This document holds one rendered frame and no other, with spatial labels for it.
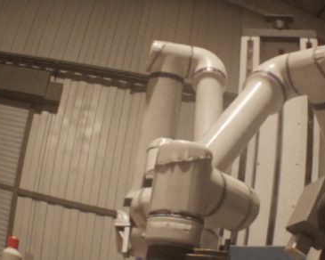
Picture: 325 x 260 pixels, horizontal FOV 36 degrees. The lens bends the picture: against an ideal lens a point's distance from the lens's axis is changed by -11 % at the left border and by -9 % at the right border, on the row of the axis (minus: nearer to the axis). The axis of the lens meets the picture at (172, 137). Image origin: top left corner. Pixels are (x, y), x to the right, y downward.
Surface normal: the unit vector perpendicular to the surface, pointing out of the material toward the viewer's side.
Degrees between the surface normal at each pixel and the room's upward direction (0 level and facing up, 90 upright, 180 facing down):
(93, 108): 90
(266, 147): 90
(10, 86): 90
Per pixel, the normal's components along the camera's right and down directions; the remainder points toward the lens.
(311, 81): -0.49, 0.54
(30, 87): 0.19, -0.34
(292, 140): -0.28, -0.39
